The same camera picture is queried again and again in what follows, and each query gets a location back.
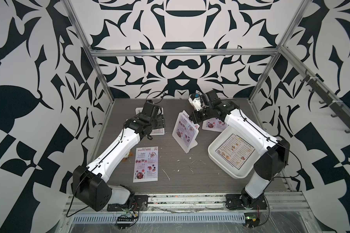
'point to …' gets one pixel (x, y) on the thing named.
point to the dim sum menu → (236, 151)
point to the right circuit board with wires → (251, 219)
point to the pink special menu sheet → (146, 167)
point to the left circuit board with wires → (129, 219)
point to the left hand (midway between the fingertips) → (156, 117)
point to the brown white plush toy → (124, 159)
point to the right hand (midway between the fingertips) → (189, 115)
